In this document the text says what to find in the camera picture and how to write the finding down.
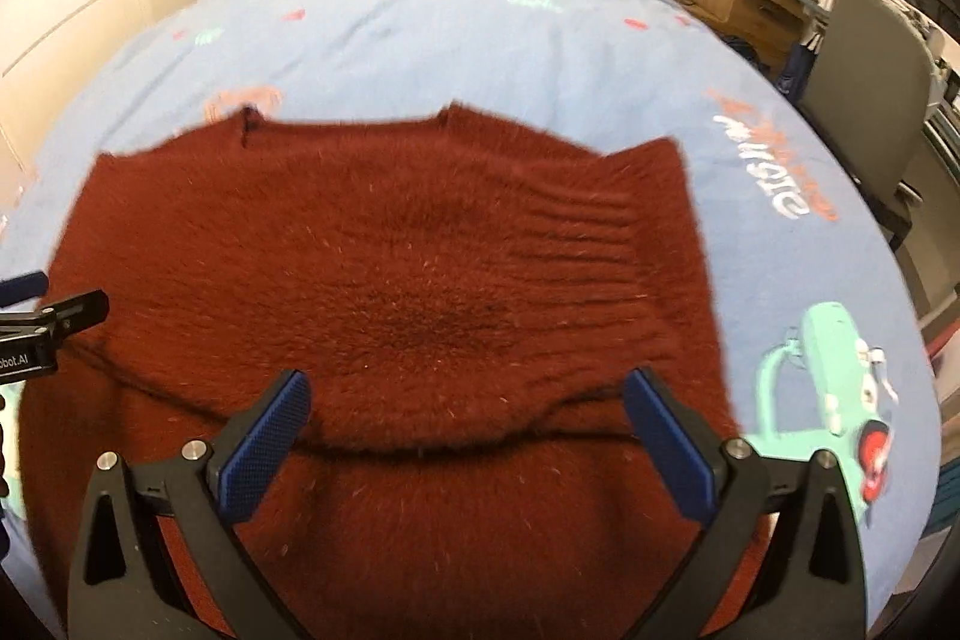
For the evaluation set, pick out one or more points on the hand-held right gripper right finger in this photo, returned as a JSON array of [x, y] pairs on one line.
[[671, 441]]

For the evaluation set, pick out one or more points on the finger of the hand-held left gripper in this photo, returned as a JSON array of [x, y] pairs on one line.
[[21, 287], [79, 312]]

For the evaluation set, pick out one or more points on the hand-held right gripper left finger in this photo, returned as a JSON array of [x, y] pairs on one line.
[[262, 445]]

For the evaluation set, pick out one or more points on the dark red knitted sweater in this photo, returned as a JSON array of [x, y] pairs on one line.
[[390, 280]]

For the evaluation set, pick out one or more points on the dark backpack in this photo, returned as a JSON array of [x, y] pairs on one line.
[[791, 70]]

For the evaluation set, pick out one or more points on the grey chair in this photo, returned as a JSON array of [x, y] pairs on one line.
[[870, 85]]

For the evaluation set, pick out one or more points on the white desk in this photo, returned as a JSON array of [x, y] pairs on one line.
[[946, 115]]

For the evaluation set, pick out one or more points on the bed with blue cartoon cover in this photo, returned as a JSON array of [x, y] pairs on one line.
[[465, 33]]

